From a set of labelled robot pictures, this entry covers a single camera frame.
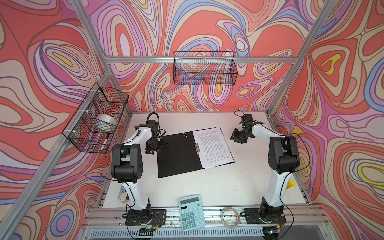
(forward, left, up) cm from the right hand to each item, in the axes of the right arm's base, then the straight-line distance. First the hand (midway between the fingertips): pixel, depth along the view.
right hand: (233, 141), depth 100 cm
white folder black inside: (-8, +34, -3) cm, 35 cm away
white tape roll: (-4, +70, +30) cm, 76 cm away
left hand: (-7, +47, +2) cm, 48 cm away
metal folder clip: (-4, +25, -2) cm, 25 cm away
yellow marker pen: (-32, -22, +5) cm, 39 cm away
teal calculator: (-42, +29, 0) cm, 51 cm away
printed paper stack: (-4, +14, -2) cm, 15 cm away
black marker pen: (-14, +71, +24) cm, 76 cm away
